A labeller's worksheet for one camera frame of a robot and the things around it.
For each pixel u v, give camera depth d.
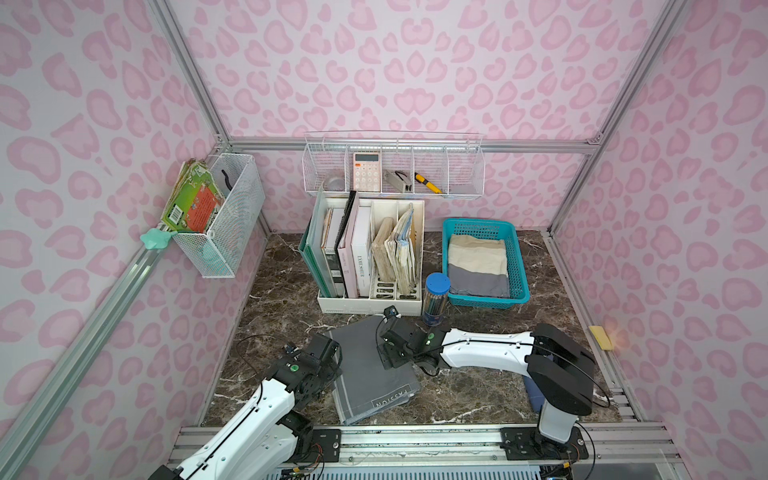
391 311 0.76
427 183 0.98
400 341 0.65
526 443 0.73
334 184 0.96
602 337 0.96
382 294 1.02
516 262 0.99
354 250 0.84
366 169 0.95
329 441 0.74
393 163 1.03
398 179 0.97
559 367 0.46
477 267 1.02
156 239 0.63
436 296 0.81
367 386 0.80
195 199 0.73
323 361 0.64
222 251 0.72
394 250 0.84
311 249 0.76
